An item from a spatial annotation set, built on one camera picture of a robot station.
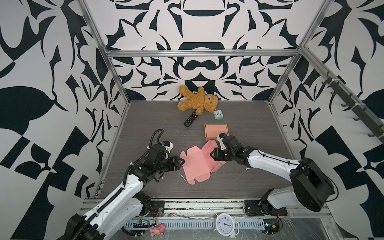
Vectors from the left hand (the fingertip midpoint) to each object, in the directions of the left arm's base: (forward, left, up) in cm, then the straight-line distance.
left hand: (181, 159), depth 79 cm
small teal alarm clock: (+37, -26, -10) cm, 46 cm away
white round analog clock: (-28, -20, -8) cm, 36 cm away
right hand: (+5, -18, -5) cm, 19 cm away
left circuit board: (-26, +17, -11) cm, 33 cm away
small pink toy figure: (-29, +10, -8) cm, 32 cm away
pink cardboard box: (+2, -9, -12) cm, 16 cm away
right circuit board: (-29, -43, -12) cm, 53 cm away
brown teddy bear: (+46, -12, -5) cm, 48 cm away
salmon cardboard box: (+22, -20, -8) cm, 31 cm away
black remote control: (+34, -6, -10) cm, 36 cm away
